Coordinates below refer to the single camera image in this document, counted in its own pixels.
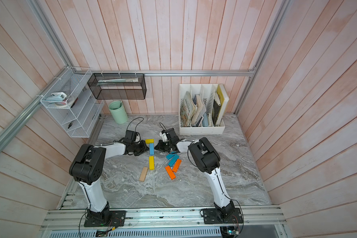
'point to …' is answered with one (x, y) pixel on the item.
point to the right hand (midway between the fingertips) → (154, 147)
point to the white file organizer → (196, 112)
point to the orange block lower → (170, 172)
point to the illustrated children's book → (187, 108)
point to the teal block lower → (172, 161)
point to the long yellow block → (151, 163)
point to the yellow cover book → (224, 99)
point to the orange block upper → (176, 165)
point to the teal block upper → (168, 156)
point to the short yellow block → (149, 141)
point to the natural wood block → (143, 174)
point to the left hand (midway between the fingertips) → (149, 149)
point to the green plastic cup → (118, 112)
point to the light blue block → (151, 149)
